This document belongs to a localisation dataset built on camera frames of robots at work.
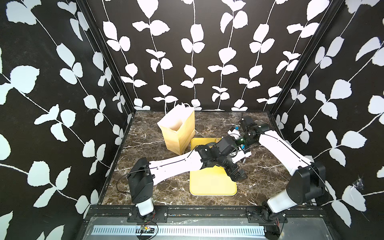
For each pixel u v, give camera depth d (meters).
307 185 0.43
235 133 0.78
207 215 0.75
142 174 0.48
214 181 0.84
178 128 0.76
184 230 0.70
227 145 0.55
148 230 0.71
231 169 0.62
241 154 0.61
